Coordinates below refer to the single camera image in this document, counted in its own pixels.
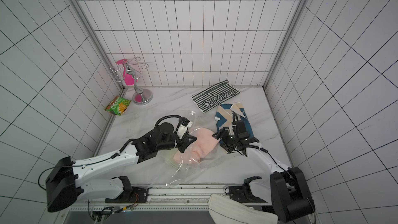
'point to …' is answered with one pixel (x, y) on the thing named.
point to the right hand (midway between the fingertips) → (215, 135)
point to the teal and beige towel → (224, 114)
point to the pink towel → (204, 142)
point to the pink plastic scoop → (129, 79)
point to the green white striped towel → (213, 96)
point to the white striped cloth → (225, 210)
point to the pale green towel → (168, 156)
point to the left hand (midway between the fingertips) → (192, 141)
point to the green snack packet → (118, 106)
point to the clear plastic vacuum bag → (170, 176)
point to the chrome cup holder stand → (142, 96)
